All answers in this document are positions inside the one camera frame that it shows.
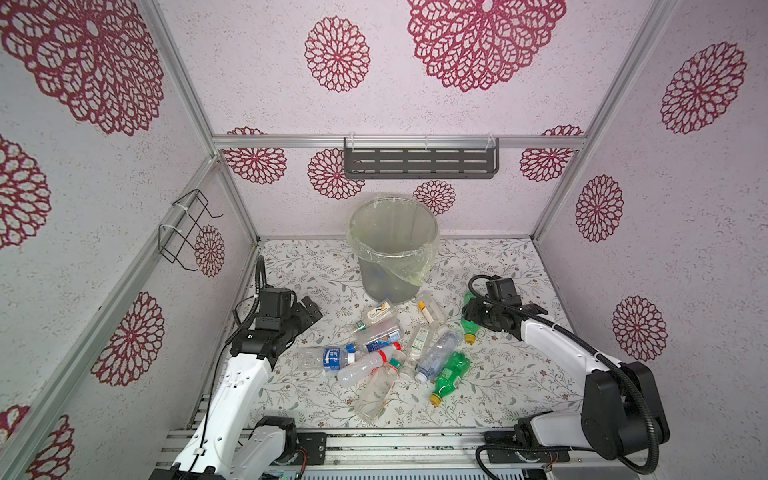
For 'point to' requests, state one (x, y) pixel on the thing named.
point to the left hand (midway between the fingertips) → (306, 319)
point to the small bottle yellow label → (433, 314)
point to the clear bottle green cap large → (377, 391)
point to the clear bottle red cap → (364, 367)
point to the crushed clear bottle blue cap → (383, 334)
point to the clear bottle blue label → (324, 358)
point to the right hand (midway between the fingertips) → (470, 307)
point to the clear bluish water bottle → (437, 355)
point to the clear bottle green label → (421, 339)
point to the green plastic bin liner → (401, 231)
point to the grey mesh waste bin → (381, 281)
